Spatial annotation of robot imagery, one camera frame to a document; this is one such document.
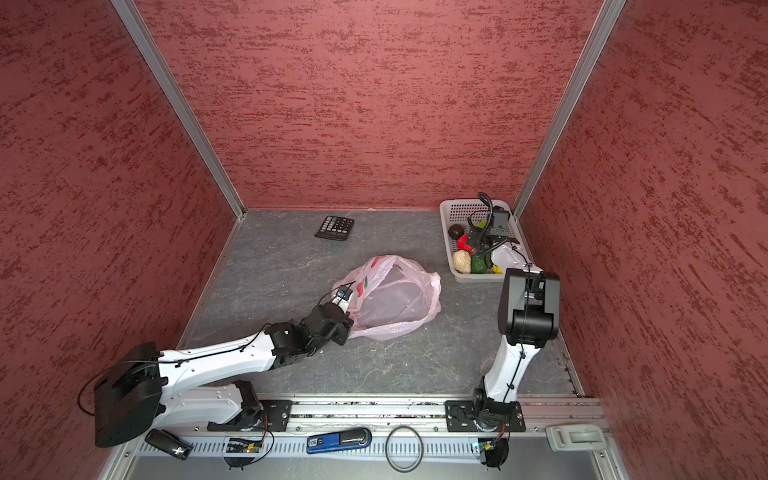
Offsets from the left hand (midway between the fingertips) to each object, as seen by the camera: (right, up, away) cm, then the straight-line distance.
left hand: (347, 319), depth 83 cm
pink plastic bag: (+13, +4, +12) cm, 18 cm away
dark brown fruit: (+37, +26, +25) cm, 52 cm away
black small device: (-39, -25, -15) cm, 49 cm away
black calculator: (-9, +27, +30) cm, 41 cm away
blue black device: (+1, -24, -16) cm, 29 cm away
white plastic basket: (+38, +34, +30) cm, 59 cm away
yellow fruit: (+49, +13, +16) cm, 53 cm away
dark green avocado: (+42, +14, +15) cm, 47 cm away
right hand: (+42, +23, +17) cm, 51 cm away
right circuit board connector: (+38, -29, -13) cm, 50 cm away
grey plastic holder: (+58, -25, -13) cm, 64 cm away
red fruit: (+38, +21, +22) cm, 49 cm away
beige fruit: (+37, +15, +16) cm, 43 cm away
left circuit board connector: (-25, -29, -11) cm, 40 cm away
